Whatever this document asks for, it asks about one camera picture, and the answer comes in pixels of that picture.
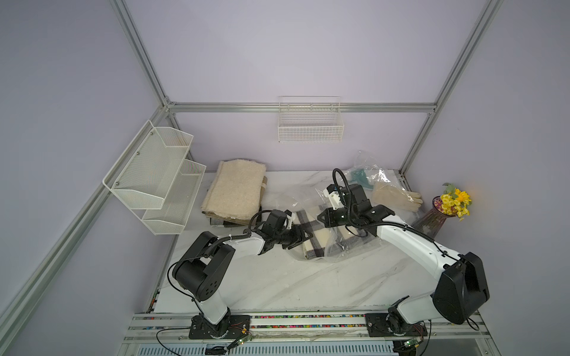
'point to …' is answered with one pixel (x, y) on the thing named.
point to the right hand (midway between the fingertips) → (320, 220)
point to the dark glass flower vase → (431, 221)
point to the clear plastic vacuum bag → (306, 204)
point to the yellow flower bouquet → (453, 202)
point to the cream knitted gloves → (391, 196)
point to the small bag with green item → (365, 173)
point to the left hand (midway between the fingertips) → (308, 239)
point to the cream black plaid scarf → (329, 241)
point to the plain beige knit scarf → (235, 190)
